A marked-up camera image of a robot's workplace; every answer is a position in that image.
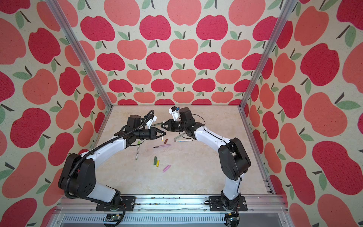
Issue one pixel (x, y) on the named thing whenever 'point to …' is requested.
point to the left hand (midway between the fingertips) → (166, 135)
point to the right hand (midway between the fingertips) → (164, 125)
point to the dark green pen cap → (155, 160)
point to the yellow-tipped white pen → (162, 133)
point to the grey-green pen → (180, 135)
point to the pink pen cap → (165, 170)
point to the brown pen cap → (166, 140)
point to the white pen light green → (138, 150)
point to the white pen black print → (183, 140)
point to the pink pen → (162, 145)
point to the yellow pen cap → (158, 163)
